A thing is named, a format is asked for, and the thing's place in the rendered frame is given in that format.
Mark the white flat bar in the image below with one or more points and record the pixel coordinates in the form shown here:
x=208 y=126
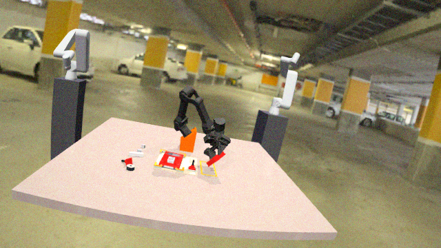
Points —
x=138 y=154

